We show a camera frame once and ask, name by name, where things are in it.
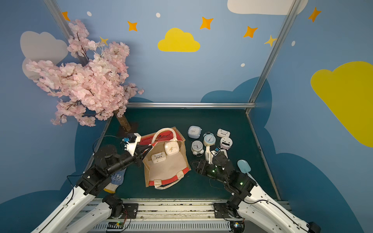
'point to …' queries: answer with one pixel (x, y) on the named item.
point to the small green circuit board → (115, 225)
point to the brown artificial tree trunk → (124, 122)
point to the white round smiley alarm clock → (226, 142)
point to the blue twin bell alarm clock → (209, 139)
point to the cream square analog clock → (172, 147)
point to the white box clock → (222, 133)
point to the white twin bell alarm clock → (196, 148)
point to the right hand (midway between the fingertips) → (195, 162)
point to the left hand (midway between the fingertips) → (151, 144)
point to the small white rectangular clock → (158, 157)
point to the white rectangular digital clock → (209, 155)
